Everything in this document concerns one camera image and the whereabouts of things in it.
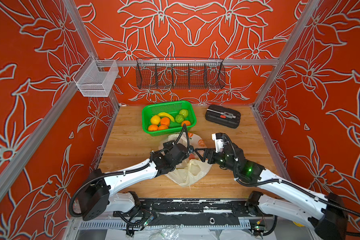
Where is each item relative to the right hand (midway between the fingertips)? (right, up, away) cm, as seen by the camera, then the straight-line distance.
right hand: (197, 151), depth 72 cm
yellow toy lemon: (-25, +15, +32) cm, 43 cm away
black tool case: (+23, +18, +32) cm, 43 cm away
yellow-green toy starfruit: (-8, +16, +32) cm, 37 cm away
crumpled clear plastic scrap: (-14, -37, -5) cm, 40 cm away
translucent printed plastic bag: (-1, -12, +8) cm, 15 cm away
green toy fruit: (-5, +21, +35) cm, 41 cm away
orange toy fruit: (-27, +10, +27) cm, 39 cm away
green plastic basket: (-18, +17, +35) cm, 43 cm away
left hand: (-12, +1, +9) cm, 15 cm away
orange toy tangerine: (-20, +10, +26) cm, 35 cm away
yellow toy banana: (-20, +20, +39) cm, 48 cm away
